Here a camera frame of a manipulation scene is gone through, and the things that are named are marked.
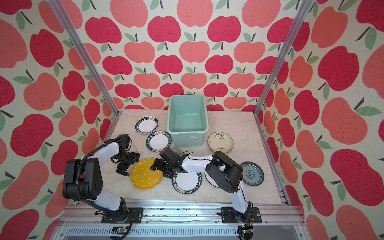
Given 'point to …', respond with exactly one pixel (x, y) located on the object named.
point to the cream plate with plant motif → (220, 141)
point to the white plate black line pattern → (210, 181)
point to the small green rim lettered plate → (158, 140)
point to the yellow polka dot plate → (143, 178)
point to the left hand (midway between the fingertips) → (138, 165)
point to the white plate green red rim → (146, 125)
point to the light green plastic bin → (187, 119)
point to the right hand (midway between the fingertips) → (156, 170)
